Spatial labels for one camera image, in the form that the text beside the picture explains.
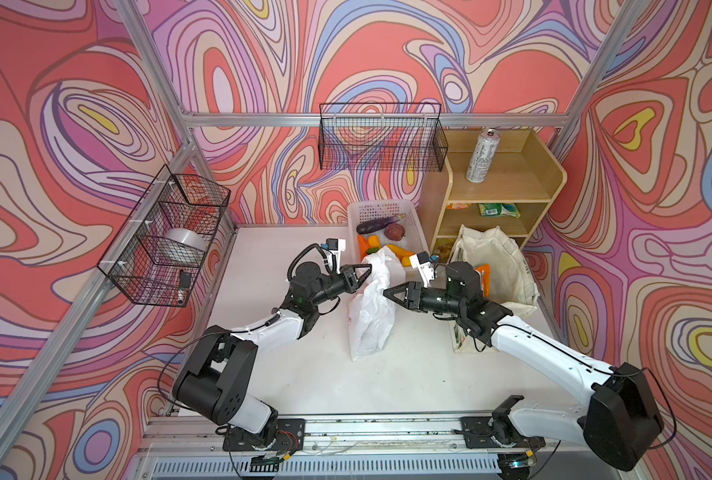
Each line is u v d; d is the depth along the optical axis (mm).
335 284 719
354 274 745
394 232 1109
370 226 1153
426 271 704
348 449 724
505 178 886
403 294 691
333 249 731
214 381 437
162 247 697
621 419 399
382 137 960
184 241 728
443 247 1054
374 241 1102
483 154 802
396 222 1153
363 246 1070
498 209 986
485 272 925
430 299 671
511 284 833
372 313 763
